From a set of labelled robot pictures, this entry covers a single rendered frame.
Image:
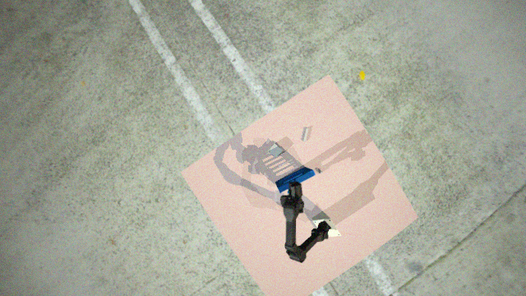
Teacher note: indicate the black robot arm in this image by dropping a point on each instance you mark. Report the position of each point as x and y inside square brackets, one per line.
[293, 204]

